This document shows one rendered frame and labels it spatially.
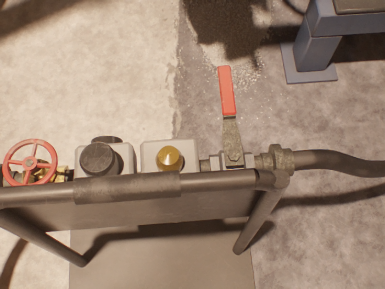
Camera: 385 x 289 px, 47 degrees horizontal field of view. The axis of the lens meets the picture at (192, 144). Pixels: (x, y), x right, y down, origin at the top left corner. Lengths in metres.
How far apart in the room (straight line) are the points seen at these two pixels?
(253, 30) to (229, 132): 0.71
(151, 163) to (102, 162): 0.08
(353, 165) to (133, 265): 0.56
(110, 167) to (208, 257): 0.52
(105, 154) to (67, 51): 0.76
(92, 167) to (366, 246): 0.74
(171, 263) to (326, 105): 0.58
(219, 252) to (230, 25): 0.64
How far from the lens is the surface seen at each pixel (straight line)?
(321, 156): 0.66
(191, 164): 0.62
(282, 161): 0.64
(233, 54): 1.26
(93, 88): 1.23
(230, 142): 0.62
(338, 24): 1.10
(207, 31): 1.30
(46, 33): 1.36
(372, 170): 0.78
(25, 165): 0.61
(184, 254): 1.05
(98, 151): 0.59
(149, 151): 0.63
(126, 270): 1.05
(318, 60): 1.22
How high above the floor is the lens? 1.04
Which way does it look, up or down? 68 degrees down
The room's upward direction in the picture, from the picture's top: straight up
